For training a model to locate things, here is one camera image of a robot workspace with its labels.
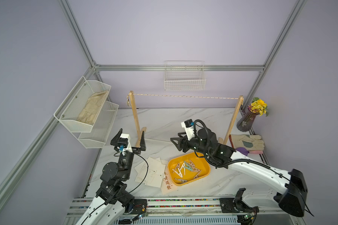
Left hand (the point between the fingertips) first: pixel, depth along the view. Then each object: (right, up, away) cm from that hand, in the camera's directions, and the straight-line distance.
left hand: (132, 132), depth 64 cm
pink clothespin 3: (+31, -22, +24) cm, 44 cm away
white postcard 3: (-1, -25, +22) cm, 33 cm away
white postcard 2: (+8, -30, +18) cm, 35 cm away
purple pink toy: (+67, -16, +30) cm, 75 cm away
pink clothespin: (+33, -28, +18) cm, 47 cm away
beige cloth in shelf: (-28, +10, +13) cm, 33 cm away
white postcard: (+7, -23, +24) cm, 34 cm away
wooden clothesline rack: (-7, -5, +42) cm, 43 cm away
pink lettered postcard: (+16, -33, +15) cm, 40 cm away
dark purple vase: (+72, +4, +35) cm, 80 cm away
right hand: (+21, -4, +7) cm, 23 cm away
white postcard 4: (+13, -21, +26) cm, 36 cm away
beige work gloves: (+76, -10, +34) cm, 84 cm away
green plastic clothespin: (+28, -23, +22) cm, 42 cm away
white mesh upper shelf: (-34, +11, +14) cm, 38 cm away
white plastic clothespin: (+23, -27, +19) cm, 40 cm away
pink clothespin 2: (+33, -25, +22) cm, 46 cm away
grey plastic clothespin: (+24, -30, +17) cm, 43 cm away
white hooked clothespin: (+26, -23, +22) cm, 41 cm away
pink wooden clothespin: (+22, -23, +22) cm, 39 cm away
